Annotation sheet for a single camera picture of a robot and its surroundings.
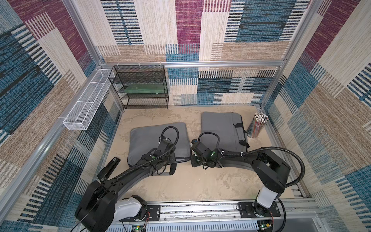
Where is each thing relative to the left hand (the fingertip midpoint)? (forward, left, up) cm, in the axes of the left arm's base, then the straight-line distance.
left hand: (172, 154), depth 86 cm
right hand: (-2, -13, -6) cm, 15 cm away
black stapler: (-9, +39, -5) cm, 40 cm away
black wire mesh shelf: (+50, +35, +22) cm, 65 cm away
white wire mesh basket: (+25, +57, +11) cm, 63 cm away
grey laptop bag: (+22, -40, -4) cm, 46 cm away
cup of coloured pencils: (+15, -53, +7) cm, 55 cm away
